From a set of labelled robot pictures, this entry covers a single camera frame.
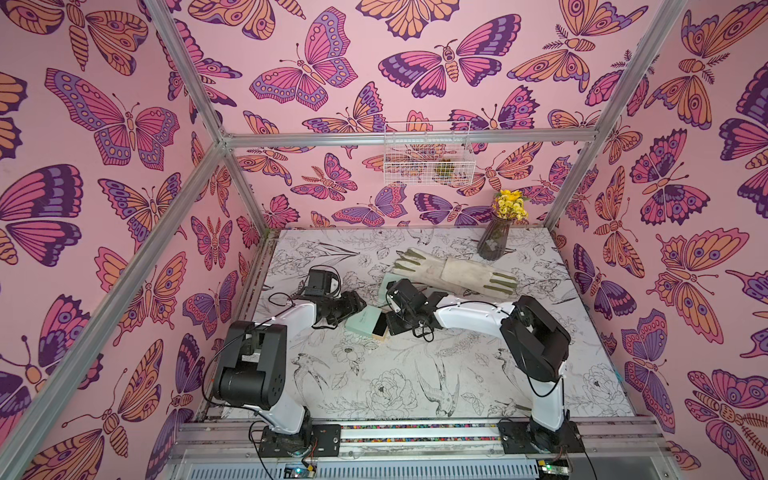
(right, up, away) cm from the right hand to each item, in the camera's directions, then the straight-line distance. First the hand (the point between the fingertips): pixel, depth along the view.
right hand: (390, 320), depth 92 cm
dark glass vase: (+37, +26, +13) cm, 47 cm away
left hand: (-9, +5, +2) cm, 10 cm away
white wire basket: (+12, +53, +3) cm, 54 cm away
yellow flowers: (+38, +36, +1) cm, 52 cm away
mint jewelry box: (-6, 0, 0) cm, 6 cm away
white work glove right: (+31, +12, +12) cm, 35 cm away
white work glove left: (+10, +16, +16) cm, 25 cm away
